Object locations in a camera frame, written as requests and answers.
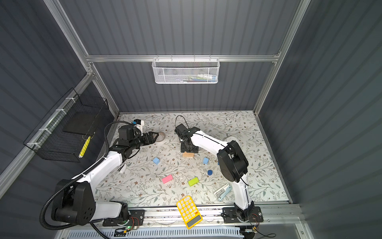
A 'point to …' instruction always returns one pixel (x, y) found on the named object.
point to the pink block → (167, 179)
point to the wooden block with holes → (188, 155)
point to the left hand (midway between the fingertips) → (153, 134)
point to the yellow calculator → (189, 212)
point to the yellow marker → (80, 155)
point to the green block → (193, 181)
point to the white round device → (229, 139)
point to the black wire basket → (62, 134)
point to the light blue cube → (156, 161)
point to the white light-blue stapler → (221, 193)
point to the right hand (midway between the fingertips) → (188, 151)
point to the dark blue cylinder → (210, 172)
